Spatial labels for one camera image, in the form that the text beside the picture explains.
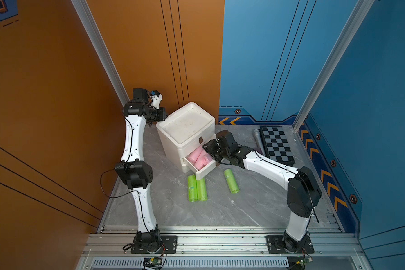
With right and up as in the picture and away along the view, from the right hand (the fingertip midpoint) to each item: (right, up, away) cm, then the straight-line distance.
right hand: (203, 147), depth 84 cm
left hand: (-19, +18, +4) cm, 27 cm away
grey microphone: (+36, +7, +28) cm, 46 cm away
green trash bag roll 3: (+16, -19, +6) cm, 25 cm away
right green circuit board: (+42, -47, -15) cm, 65 cm away
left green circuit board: (-22, -49, -12) cm, 55 cm away
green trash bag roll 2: (-1, -22, +3) cm, 22 cm away
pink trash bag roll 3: (+1, -5, +1) cm, 6 cm away
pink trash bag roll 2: (-2, -10, +1) cm, 10 cm away
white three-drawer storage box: (-10, +6, -1) cm, 12 cm away
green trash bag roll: (-6, -21, +3) cm, 22 cm away
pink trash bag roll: (-5, -6, +5) cm, 9 cm away
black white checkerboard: (+46, +1, +21) cm, 50 cm away
